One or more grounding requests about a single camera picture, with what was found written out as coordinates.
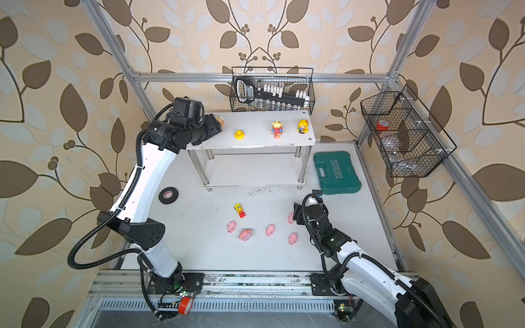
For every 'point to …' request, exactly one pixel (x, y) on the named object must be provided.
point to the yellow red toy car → (239, 210)
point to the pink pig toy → (232, 226)
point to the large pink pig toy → (245, 234)
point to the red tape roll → (383, 124)
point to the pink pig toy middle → (270, 229)
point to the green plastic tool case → (336, 173)
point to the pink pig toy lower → (292, 238)
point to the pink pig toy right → (290, 219)
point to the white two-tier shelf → (256, 149)
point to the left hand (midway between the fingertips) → (212, 123)
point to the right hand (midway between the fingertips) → (302, 205)
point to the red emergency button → (184, 305)
